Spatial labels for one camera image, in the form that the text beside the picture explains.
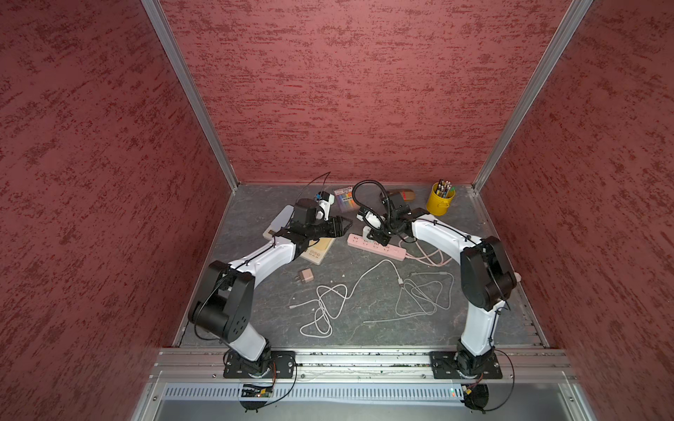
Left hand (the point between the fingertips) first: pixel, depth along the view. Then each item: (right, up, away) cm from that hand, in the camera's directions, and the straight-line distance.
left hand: (346, 226), depth 87 cm
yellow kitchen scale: (-11, -11, +10) cm, 18 cm away
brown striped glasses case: (+28, +12, +27) cm, 40 cm away
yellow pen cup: (+38, +10, +17) cm, 43 cm away
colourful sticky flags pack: (0, +10, +28) cm, 30 cm away
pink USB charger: (-14, -18, +3) cm, 23 cm away
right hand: (+10, -4, +8) cm, 13 cm away
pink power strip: (+11, -9, +11) cm, 18 cm away
